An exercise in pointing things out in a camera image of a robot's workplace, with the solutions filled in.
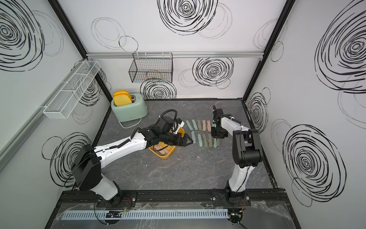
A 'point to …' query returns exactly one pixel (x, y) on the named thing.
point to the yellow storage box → (171, 148)
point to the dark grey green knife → (199, 125)
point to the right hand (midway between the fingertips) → (219, 136)
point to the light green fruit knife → (199, 140)
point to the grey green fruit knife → (194, 124)
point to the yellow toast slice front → (122, 98)
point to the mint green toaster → (137, 109)
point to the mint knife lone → (215, 143)
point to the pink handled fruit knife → (204, 125)
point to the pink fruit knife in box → (163, 151)
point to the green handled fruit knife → (205, 140)
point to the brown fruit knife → (208, 126)
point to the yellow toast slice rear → (121, 92)
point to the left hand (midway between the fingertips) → (188, 142)
